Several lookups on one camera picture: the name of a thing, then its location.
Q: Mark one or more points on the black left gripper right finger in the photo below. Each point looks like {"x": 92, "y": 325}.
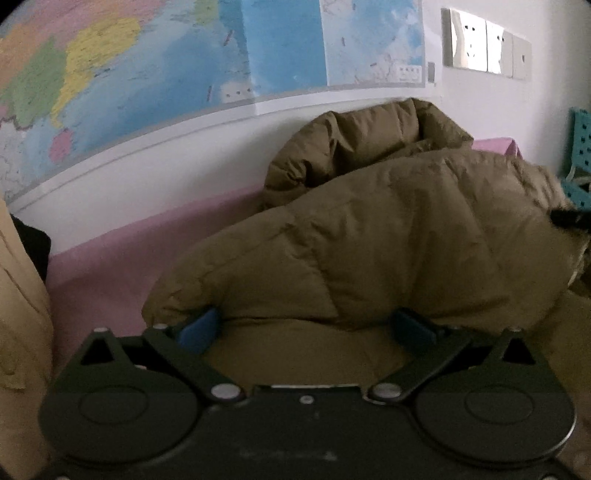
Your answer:
{"x": 455, "y": 359}

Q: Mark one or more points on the beige garment at left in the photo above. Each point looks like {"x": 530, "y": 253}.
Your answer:
{"x": 26, "y": 356}

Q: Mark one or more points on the colourful wall map poster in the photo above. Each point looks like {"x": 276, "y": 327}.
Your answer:
{"x": 79, "y": 76}

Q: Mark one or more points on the teal plastic basket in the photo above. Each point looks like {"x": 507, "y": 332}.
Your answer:
{"x": 576, "y": 184}

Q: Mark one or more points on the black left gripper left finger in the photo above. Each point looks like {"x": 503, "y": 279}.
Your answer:
{"x": 174, "y": 350}

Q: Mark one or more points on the pink bed sheet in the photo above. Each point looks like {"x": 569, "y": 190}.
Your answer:
{"x": 115, "y": 267}

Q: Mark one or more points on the white wall socket panel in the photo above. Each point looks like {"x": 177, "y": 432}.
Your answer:
{"x": 473, "y": 43}

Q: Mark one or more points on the brown puffer jacket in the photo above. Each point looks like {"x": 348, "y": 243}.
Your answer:
{"x": 539, "y": 260}

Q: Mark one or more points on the black garment at left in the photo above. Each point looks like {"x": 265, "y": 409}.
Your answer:
{"x": 37, "y": 245}

